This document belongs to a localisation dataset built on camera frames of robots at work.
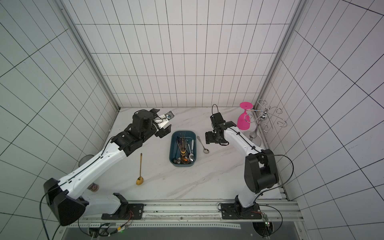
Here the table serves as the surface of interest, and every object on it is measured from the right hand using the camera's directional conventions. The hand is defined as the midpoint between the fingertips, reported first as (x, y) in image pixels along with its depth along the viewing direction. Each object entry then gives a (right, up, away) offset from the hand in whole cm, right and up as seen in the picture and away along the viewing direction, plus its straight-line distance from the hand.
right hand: (207, 139), depth 90 cm
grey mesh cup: (-68, -10, -10) cm, 70 cm away
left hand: (-26, +12, -14) cm, 32 cm away
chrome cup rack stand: (+30, +16, -13) cm, 36 cm away
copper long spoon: (-14, -13, 0) cm, 19 cm away
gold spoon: (-39, -22, -8) cm, 46 cm away
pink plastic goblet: (+22, +12, 0) cm, 25 cm away
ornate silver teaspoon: (-1, -8, +5) cm, 9 cm away
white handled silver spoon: (-10, -11, 0) cm, 15 cm away
